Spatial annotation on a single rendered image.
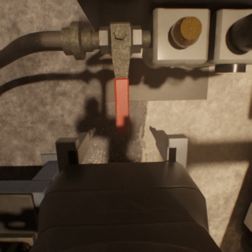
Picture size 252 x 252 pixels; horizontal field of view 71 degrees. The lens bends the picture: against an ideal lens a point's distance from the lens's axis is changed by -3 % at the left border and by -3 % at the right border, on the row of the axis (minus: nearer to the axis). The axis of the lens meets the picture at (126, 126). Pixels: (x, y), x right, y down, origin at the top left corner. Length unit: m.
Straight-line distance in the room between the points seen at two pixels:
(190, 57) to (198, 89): 0.50
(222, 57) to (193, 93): 0.48
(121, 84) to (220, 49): 0.16
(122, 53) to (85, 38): 0.07
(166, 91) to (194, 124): 0.19
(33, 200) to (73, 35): 0.53
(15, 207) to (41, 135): 0.30
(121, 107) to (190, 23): 0.14
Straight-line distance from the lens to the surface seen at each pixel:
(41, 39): 0.32
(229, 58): 0.32
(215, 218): 1.12
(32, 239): 0.74
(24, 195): 0.67
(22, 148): 0.91
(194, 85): 0.79
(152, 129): 0.15
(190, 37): 0.26
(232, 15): 0.33
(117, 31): 0.27
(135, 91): 0.74
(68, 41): 0.31
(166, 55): 0.29
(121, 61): 0.27
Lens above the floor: 0.74
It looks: 75 degrees down
